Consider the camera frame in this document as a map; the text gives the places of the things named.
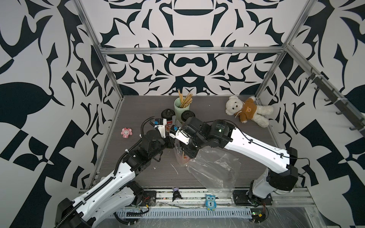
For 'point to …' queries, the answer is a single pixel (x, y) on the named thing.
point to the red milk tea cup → (168, 114)
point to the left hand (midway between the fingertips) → (175, 130)
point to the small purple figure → (176, 193)
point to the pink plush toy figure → (126, 132)
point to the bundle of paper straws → (187, 101)
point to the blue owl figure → (210, 203)
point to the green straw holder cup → (178, 110)
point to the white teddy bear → (248, 110)
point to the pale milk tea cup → (186, 114)
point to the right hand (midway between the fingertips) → (180, 146)
